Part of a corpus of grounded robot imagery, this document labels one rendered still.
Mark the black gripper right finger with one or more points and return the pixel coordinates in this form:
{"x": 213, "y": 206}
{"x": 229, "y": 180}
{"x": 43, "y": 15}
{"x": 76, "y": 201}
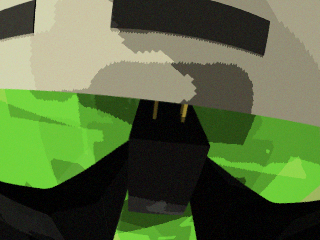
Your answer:
{"x": 225, "y": 209}

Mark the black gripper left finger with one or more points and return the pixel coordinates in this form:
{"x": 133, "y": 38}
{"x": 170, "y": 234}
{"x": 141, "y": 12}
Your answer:
{"x": 85, "y": 207}

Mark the black two-prong charger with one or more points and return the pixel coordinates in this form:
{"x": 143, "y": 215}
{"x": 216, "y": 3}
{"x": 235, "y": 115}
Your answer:
{"x": 166, "y": 152}

